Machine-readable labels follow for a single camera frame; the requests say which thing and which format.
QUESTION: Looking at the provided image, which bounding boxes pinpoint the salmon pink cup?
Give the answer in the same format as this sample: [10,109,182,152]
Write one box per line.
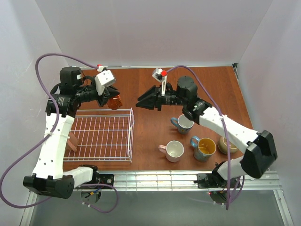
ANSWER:
[65,132,79,152]

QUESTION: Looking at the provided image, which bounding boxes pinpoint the light blue mug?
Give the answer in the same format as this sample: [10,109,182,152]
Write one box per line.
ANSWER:
[170,114,194,134]

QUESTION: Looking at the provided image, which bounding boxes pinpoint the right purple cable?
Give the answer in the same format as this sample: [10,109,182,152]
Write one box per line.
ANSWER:
[164,65,245,210]

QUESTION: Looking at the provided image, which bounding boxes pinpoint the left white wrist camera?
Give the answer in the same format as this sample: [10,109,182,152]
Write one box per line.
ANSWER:
[95,70,116,96]

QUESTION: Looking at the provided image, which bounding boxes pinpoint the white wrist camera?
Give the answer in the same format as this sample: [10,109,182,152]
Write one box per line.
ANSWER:
[152,68,167,97]
[95,70,116,96]

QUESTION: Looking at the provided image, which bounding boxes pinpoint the blue bear mug yellow inside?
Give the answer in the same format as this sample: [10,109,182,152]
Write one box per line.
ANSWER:
[190,136,217,162]

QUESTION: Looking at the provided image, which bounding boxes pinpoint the beige round mug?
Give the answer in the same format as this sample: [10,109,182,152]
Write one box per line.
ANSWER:
[217,137,239,154]

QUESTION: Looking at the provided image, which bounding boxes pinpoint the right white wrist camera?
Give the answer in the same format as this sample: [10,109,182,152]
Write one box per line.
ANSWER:
[152,68,167,97]

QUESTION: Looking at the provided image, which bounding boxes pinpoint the white wire dish rack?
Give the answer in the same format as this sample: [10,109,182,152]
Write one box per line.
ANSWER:
[64,108,135,162]

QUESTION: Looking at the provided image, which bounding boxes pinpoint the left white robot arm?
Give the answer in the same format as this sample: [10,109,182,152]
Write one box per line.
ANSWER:
[23,66,119,199]

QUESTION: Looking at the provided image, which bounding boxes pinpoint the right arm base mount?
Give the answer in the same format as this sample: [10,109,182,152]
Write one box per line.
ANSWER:
[193,173,243,205]

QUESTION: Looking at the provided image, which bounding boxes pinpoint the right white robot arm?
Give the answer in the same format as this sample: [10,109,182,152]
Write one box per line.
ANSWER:
[136,76,277,186]

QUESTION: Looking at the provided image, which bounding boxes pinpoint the aluminium left rail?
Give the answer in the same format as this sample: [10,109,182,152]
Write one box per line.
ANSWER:
[50,66,80,118]

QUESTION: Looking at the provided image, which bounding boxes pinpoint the purple cable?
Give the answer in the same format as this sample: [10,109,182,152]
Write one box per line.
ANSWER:
[0,53,119,214]
[164,65,245,210]

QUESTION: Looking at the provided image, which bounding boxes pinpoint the aluminium front rail frame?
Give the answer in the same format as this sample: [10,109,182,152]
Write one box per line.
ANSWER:
[30,170,283,193]

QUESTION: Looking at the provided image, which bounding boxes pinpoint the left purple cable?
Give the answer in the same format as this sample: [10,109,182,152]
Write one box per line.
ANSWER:
[0,53,119,214]

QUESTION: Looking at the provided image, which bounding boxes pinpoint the pink faceted mug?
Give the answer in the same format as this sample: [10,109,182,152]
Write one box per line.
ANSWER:
[158,140,185,162]

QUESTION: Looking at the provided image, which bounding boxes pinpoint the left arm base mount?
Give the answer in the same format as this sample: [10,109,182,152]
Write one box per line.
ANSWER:
[80,174,115,204]

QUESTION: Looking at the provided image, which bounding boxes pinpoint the orange brown mug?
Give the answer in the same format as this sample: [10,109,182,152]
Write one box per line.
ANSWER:
[107,95,123,110]

